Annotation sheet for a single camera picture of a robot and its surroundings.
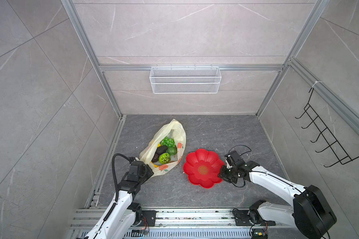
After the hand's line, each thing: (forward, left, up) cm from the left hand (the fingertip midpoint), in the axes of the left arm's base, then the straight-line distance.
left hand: (150, 165), depth 85 cm
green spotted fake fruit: (+5, -8, -1) cm, 9 cm away
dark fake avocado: (+12, -6, -3) cm, 14 cm away
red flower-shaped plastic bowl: (0, -32, -6) cm, 32 cm away
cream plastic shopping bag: (+20, -14, +8) cm, 26 cm away
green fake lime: (+10, -13, -1) cm, 16 cm away
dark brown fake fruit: (+6, -2, -2) cm, 6 cm away
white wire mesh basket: (+51, -22, +24) cm, 61 cm away
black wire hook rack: (+4, -86, +26) cm, 90 cm away
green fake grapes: (+17, -10, -2) cm, 20 cm away
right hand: (-6, -40, -3) cm, 40 cm away
